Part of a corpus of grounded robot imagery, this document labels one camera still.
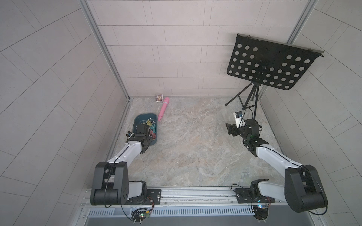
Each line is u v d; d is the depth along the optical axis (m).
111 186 0.40
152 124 0.99
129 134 0.78
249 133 0.66
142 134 0.68
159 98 1.13
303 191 0.41
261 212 0.68
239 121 0.73
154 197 0.71
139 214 0.68
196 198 0.71
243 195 0.71
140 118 0.97
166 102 1.11
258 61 0.77
